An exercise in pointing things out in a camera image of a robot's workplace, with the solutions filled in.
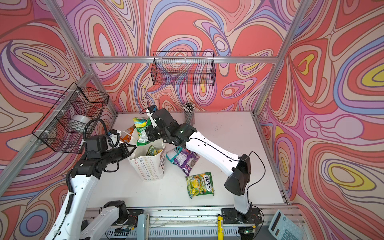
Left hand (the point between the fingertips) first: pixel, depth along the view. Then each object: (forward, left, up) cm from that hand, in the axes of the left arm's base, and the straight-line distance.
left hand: (137, 145), depth 73 cm
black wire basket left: (+7, +32, +9) cm, 34 cm away
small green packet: (+5, -4, -13) cm, 15 cm away
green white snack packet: (+4, -4, +11) cm, 13 cm away
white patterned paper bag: (-8, -7, -2) cm, 11 cm away
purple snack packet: (+1, -24, -18) cm, 30 cm away
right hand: (+3, -7, +6) cm, 9 cm away
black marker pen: (+1, +27, +2) cm, 27 cm away
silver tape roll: (+7, +27, +10) cm, 30 cm away
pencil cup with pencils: (+33, -25, -5) cm, 42 cm away
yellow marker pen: (-32, -41, -21) cm, 56 cm away
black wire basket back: (+55, -22, +11) cm, 60 cm away
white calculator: (-32, -70, -21) cm, 80 cm away
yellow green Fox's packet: (-13, -32, -19) cm, 39 cm away
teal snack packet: (+2, -15, -20) cm, 25 cm away
